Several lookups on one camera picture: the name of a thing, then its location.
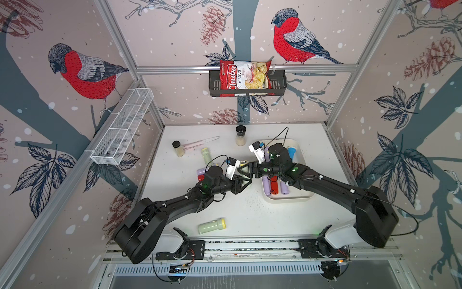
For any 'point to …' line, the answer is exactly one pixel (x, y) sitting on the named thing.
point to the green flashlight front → (220, 223)
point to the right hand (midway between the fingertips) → (241, 168)
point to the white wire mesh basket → (109, 150)
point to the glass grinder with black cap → (240, 135)
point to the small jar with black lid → (179, 150)
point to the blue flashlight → (291, 151)
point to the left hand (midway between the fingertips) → (252, 178)
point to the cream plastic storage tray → (296, 194)
